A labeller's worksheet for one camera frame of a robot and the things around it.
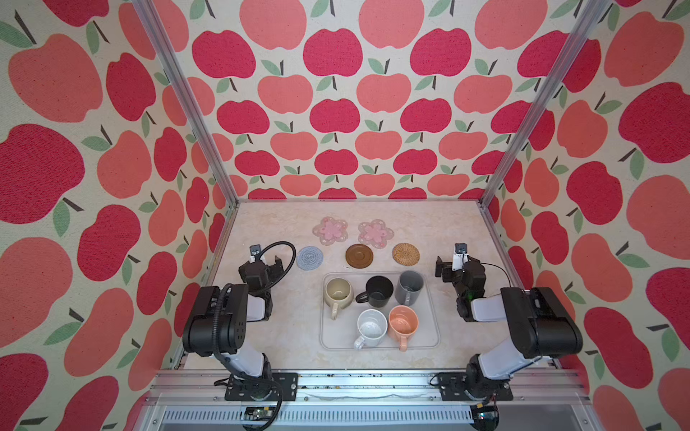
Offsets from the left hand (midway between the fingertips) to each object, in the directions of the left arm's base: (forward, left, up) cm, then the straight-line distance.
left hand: (266, 259), depth 95 cm
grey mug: (-11, -50, -3) cm, 51 cm away
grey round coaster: (+4, -15, -5) cm, 16 cm away
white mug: (-23, -37, -4) cm, 43 cm away
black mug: (-12, -40, -3) cm, 41 cm away
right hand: (-1, -70, +2) cm, 70 cm away
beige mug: (-12, -26, -4) cm, 29 cm away
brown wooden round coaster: (+4, -34, -5) cm, 35 cm away
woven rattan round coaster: (+6, -52, -6) cm, 53 cm away
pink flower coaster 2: (+17, -41, -6) cm, 45 cm away
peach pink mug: (-22, -47, -4) cm, 52 cm away
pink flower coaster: (+18, -23, -6) cm, 29 cm away
